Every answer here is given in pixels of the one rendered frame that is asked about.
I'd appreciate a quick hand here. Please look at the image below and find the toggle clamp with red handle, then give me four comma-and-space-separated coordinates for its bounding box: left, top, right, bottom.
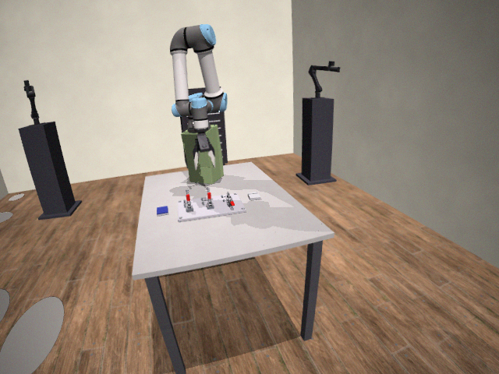
227, 192, 235, 206
186, 189, 193, 212

